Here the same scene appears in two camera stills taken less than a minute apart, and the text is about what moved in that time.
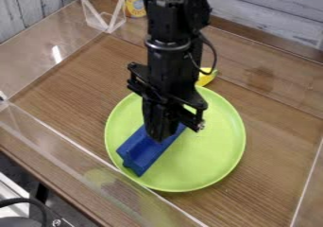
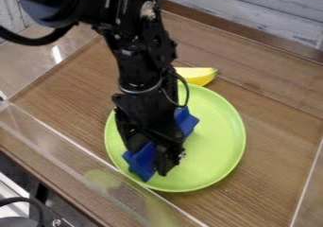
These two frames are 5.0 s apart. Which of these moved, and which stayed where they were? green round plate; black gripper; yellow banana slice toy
Moved: black gripper
Stayed: green round plate; yellow banana slice toy
